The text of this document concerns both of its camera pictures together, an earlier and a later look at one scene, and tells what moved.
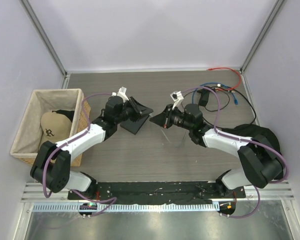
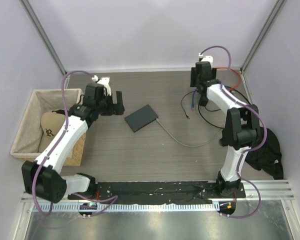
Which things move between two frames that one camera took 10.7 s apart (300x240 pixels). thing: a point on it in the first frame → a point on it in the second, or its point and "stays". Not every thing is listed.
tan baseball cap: (55, 127) stays
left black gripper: (142, 109) → (117, 109)
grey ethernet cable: (166, 137) → (187, 145)
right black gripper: (164, 119) → (194, 78)
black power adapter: (204, 97) stays
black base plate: (159, 192) stays
